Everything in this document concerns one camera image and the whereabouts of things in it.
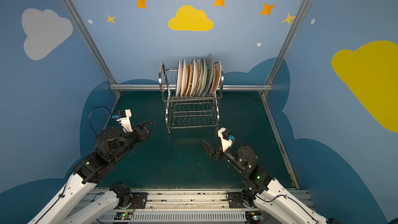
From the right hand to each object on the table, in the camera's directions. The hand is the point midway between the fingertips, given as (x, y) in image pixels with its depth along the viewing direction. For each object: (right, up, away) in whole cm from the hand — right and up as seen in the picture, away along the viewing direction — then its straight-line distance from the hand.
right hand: (212, 134), depth 68 cm
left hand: (-26, +6, -2) cm, 27 cm away
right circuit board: (+19, -39, +3) cm, 44 cm away
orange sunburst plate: (-10, +36, +52) cm, 64 cm away
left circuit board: (-41, -38, +2) cm, 56 cm away
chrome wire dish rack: (-13, +10, +37) cm, 40 cm away
